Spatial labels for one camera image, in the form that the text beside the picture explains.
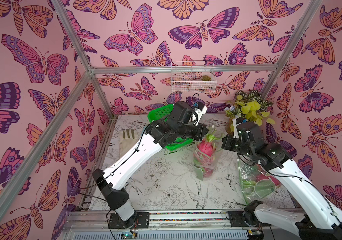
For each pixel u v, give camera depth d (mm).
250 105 885
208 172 788
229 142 603
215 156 701
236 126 539
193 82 1060
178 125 477
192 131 548
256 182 785
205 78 929
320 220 374
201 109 565
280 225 523
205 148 701
